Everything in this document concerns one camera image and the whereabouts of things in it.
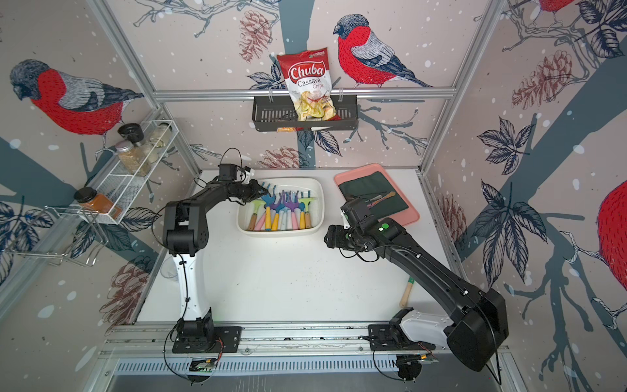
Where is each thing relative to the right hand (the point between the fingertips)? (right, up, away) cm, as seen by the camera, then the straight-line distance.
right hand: (332, 238), depth 78 cm
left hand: (-25, +17, +26) cm, 40 cm away
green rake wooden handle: (-32, +4, +23) cm, 40 cm away
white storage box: (-6, +8, +29) cm, 30 cm away
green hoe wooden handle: (-10, +10, +29) cm, 32 cm away
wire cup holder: (-68, +5, -16) cm, 70 cm away
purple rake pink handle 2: (-16, +9, +27) cm, 33 cm away
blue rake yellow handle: (-22, +8, +27) cm, 35 cm away
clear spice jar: (-62, +36, +8) cm, 72 cm away
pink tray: (+33, +4, +26) cm, 43 cm away
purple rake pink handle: (-30, +1, +22) cm, 37 cm away
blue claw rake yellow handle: (-12, +8, +27) cm, 30 cm away
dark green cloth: (+22, +16, +37) cm, 46 cm away
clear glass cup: (-58, -12, +7) cm, 59 cm away
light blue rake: (-20, +4, +23) cm, 31 cm away
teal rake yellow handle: (-27, +11, +27) cm, 39 cm away
